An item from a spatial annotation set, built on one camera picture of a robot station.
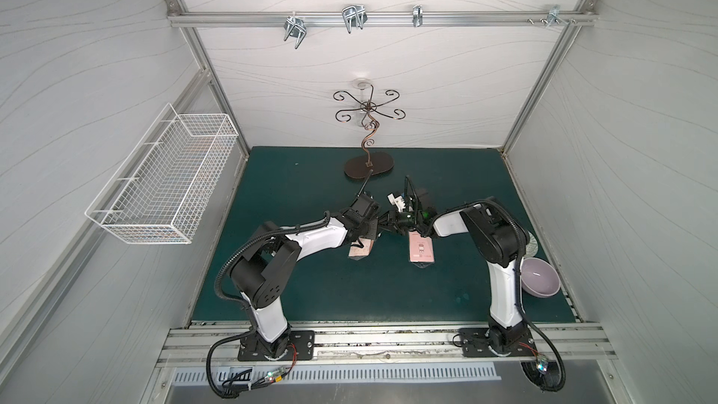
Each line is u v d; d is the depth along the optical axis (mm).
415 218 840
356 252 896
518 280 582
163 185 699
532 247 880
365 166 1143
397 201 953
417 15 783
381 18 787
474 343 733
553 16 764
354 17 766
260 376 696
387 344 751
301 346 736
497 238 549
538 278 840
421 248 914
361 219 717
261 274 465
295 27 754
